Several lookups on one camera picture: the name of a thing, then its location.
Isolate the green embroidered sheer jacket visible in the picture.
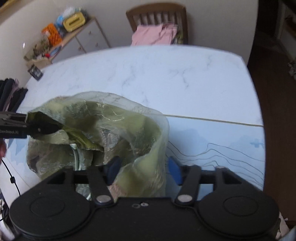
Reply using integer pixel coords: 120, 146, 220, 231
26, 91, 169, 199

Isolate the person's left hand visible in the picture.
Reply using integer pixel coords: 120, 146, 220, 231
0, 138, 7, 159

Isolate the dark jar on table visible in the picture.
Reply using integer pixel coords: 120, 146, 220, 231
28, 64, 43, 81

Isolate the orange patterned bag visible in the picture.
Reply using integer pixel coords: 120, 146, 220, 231
42, 23, 62, 46

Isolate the white sideboard cabinet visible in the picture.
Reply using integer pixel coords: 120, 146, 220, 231
26, 17, 110, 69

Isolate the pink garment on chair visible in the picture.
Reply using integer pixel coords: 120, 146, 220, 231
131, 23, 179, 46

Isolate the wooden chair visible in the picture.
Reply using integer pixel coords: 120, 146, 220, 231
126, 2, 189, 45

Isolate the black wrist strap cord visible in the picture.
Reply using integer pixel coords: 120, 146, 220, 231
1, 158, 22, 196

